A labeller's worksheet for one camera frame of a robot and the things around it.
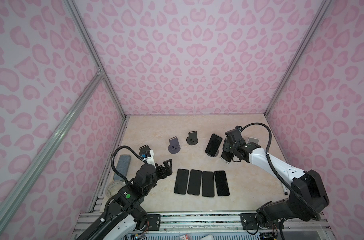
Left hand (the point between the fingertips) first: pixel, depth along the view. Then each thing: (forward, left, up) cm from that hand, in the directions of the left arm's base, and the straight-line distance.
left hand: (166, 160), depth 74 cm
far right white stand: (+18, -51, -11) cm, 55 cm away
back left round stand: (+17, -2, -15) cm, 23 cm away
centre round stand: (+11, -28, -15) cm, 33 cm away
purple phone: (-5, -14, -19) cm, 24 cm away
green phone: (+14, -26, -10) cm, 32 cm away
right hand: (+13, -35, -6) cm, 38 cm away
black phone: (-6, -22, -17) cm, 29 cm away
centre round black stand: (+23, -14, -15) cm, 31 cm away
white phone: (-5, -30, -20) cm, 36 cm away
